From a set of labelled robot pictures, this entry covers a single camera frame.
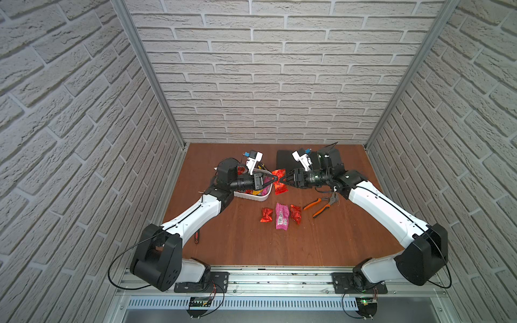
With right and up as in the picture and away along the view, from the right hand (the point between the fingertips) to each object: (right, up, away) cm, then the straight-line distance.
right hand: (285, 180), depth 73 cm
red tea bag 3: (-2, -2, -1) cm, 3 cm away
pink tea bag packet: (0, -16, +16) cm, 23 cm away
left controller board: (-32, -46, -1) cm, 56 cm away
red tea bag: (-7, -17, +13) cm, 23 cm away
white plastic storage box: (-14, -9, +19) cm, 25 cm away
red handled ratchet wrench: (-37, -25, +10) cm, 46 cm away
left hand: (-2, +1, -1) cm, 3 cm away
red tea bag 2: (+7, -17, +16) cm, 24 cm away
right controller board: (+29, -45, -3) cm, 54 cm away
